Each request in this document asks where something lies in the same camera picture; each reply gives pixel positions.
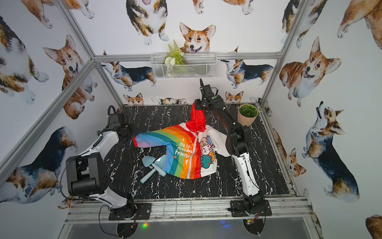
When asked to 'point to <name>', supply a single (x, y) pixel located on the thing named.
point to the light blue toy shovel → (148, 161)
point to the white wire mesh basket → (196, 65)
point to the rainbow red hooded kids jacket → (194, 147)
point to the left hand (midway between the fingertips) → (136, 126)
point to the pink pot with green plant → (246, 114)
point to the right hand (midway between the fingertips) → (195, 103)
